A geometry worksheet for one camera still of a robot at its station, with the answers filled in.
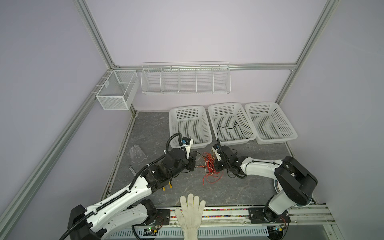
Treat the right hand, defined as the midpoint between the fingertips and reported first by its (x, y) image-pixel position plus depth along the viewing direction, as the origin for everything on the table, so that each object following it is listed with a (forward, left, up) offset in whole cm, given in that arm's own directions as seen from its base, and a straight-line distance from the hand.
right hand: (215, 163), depth 91 cm
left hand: (-6, +11, +20) cm, 24 cm away
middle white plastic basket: (+32, -13, -1) cm, 35 cm away
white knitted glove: (-29, +14, -1) cm, 33 cm away
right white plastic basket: (+32, -43, -1) cm, 53 cm away
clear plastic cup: (+5, +50, 0) cm, 51 cm away
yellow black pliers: (-14, +26, +1) cm, 29 cm away
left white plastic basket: (+33, +16, +1) cm, 37 cm away
